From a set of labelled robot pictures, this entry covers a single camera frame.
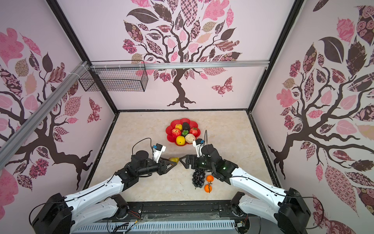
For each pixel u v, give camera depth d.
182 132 1.00
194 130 1.00
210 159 0.58
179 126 1.03
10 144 0.50
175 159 0.75
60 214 0.39
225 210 0.74
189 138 0.94
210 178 0.82
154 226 0.70
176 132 1.00
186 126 1.06
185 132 1.00
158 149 0.70
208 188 0.79
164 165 0.69
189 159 0.66
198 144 0.69
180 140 0.94
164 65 0.94
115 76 0.95
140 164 0.61
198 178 0.82
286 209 0.39
